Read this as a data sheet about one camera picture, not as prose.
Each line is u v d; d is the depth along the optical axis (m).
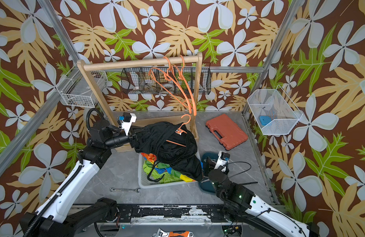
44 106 0.66
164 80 0.98
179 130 0.73
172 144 0.80
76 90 0.84
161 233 0.69
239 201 0.52
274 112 0.83
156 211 0.76
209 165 0.65
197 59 0.65
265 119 0.80
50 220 0.38
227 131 1.01
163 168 0.80
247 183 0.84
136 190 0.82
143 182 0.80
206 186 0.79
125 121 0.57
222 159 0.62
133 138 0.59
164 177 0.81
